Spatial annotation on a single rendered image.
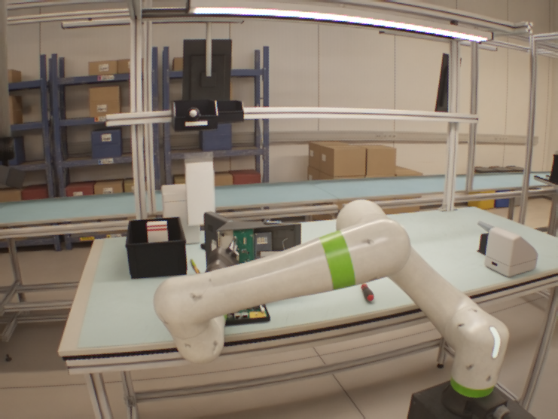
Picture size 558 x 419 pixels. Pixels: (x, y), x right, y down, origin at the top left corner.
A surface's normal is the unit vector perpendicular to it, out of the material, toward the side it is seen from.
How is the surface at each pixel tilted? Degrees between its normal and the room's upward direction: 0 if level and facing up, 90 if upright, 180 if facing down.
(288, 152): 90
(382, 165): 90
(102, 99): 90
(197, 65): 97
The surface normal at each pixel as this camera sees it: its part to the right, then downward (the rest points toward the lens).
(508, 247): -0.94, 0.09
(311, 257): -0.24, -0.45
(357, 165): 0.29, 0.24
